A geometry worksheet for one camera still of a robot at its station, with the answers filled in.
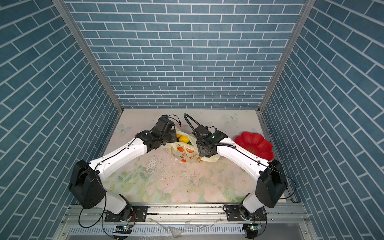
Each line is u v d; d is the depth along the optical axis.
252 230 0.71
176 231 0.70
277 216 0.74
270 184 0.41
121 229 0.72
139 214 0.73
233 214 0.74
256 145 0.99
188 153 0.82
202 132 0.63
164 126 0.62
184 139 0.91
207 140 0.56
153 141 0.58
